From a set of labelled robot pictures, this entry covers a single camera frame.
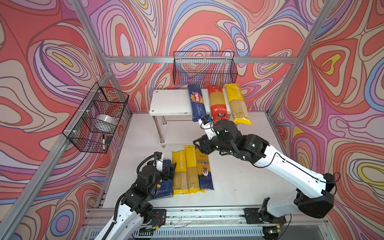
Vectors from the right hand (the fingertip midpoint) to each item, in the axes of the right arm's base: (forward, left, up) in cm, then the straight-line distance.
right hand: (200, 145), depth 66 cm
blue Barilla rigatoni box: (-11, +19, -23) cm, 32 cm away
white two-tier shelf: (+24, +14, +5) cm, 28 cm away
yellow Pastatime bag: (-7, +11, -27) cm, 31 cm away
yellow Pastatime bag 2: (-7, +4, -27) cm, 29 cm away
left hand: (+1, +16, -16) cm, 23 cm away
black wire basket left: (+12, +52, +1) cm, 54 cm away
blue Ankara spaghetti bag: (-1, -3, -27) cm, 27 cm away
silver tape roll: (+16, +45, +2) cm, 48 cm away
